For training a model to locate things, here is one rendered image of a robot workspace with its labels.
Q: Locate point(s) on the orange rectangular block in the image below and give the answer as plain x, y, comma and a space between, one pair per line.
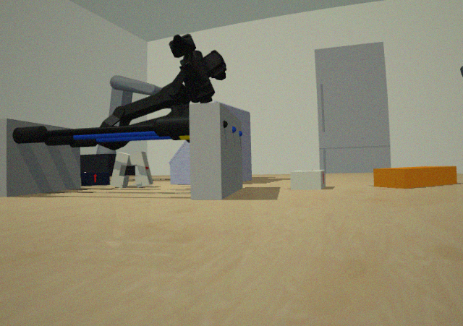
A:
413, 177

